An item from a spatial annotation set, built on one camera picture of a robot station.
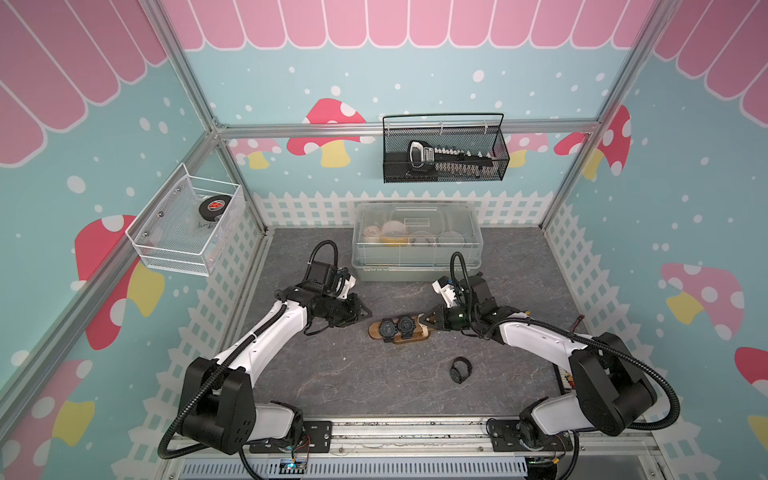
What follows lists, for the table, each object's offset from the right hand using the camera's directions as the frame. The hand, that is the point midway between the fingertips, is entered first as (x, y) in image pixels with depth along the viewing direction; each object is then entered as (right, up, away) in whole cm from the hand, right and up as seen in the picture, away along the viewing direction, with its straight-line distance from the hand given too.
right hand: (420, 320), depth 84 cm
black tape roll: (-56, +31, -5) cm, 64 cm away
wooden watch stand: (-13, -3, 0) cm, 14 cm away
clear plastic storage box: (-7, +23, +6) cm, 24 cm away
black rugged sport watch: (-9, -2, -1) cm, 9 cm away
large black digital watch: (-4, -1, -1) cm, 4 cm away
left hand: (-15, +1, -3) cm, 15 cm away
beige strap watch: (0, -3, +1) cm, 3 cm away
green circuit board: (-32, -32, -13) cm, 47 cm away
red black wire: (+53, -2, +13) cm, 55 cm away
